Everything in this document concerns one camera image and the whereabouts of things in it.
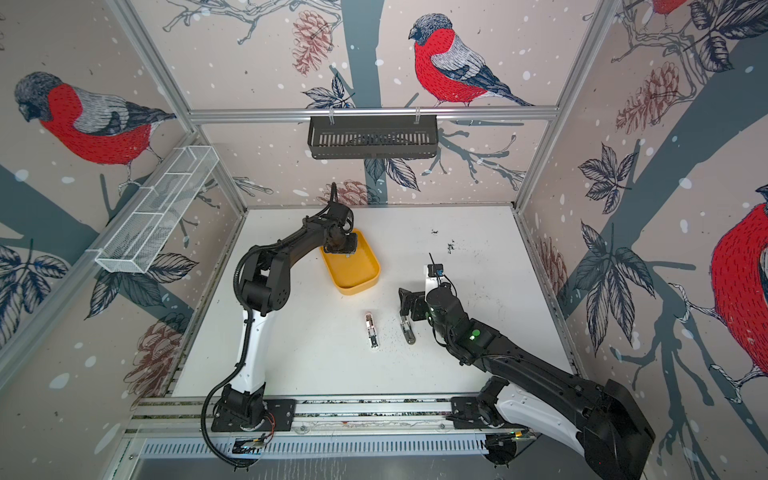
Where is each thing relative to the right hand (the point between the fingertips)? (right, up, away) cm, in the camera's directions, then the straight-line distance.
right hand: (410, 292), depth 80 cm
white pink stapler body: (-11, -13, +6) cm, 18 cm away
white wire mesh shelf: (-69, +21, -3) cm, 72 cm away
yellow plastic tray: (-17, +3, +16) cm, 23 cm away
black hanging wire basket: (-3, +52, +27) cm, 58 cm away
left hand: (-19, +11, +25) cm, 34 cm away
